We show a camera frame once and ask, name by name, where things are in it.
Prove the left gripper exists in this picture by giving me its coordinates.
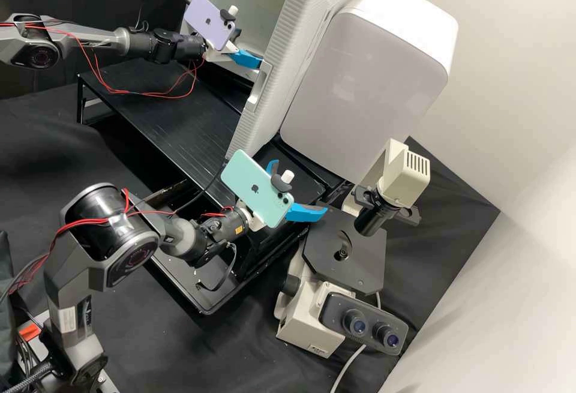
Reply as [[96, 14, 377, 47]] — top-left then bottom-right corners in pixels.
[[206, 43, 263, 70]]

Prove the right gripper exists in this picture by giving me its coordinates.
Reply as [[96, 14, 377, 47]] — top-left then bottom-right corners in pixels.
[[236, 158, 331, 233]]

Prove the incubator door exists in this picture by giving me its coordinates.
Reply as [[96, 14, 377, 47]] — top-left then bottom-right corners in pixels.
[[224, 0, 366, 163]]

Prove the black platform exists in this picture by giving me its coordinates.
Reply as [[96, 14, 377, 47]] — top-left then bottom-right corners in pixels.
[[75, 58, 327, 218], [197, 58, 254, 98], [269, 139, 357, 194]]

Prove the black tray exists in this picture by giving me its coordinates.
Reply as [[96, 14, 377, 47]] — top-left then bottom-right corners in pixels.
[[146, 176, 327, 316]]

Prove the white box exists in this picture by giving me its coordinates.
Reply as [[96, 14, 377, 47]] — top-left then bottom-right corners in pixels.
[[278, 0, 460, 172]]

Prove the cream microscope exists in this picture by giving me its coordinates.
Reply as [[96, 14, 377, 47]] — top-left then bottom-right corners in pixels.
[[273, 137, 434, 359]]

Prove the right wrist camera phone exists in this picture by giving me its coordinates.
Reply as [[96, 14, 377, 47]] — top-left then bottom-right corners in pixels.
[[219, 148, 296, 235]]

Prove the wrist camera phone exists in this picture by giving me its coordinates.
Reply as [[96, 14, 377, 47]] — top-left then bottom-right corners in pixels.
[[183, 0, 242, 52], [219, 148, 296, 235]]

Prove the left wrist camera phone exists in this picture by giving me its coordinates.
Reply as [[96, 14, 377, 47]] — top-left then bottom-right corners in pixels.
[[183, 0, 242, 52]]

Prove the grey cable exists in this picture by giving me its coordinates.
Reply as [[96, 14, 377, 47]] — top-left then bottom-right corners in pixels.
[[329, 346, 366, 393]]

